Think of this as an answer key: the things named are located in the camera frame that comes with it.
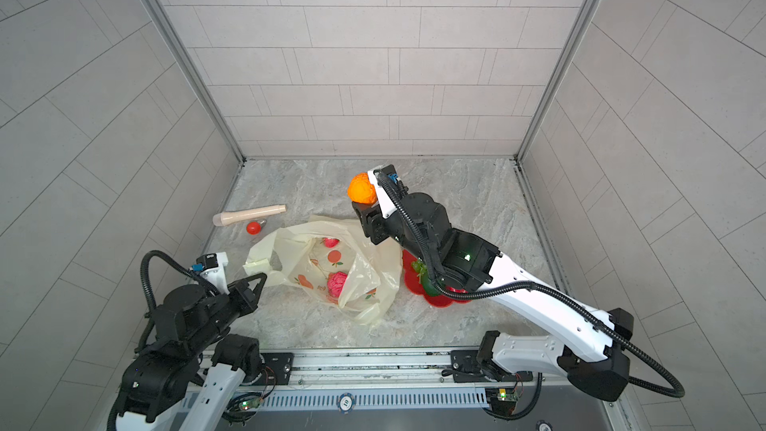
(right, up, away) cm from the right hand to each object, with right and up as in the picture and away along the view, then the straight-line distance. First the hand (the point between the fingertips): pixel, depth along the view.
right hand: (363, 200), depth 61 cm
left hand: (-21, -17, +7) cm, 28 cm away
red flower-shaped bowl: (+12, -26, +23) cm, 36 cm away
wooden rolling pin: (-49, -8, +33) cm, 60 cm away
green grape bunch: (+14, -21, +26) cm, 36 cm away
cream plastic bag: (-13, -22, +28) cm, 38 cm away
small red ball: (-39, -11, +33) cm, 52 cm away
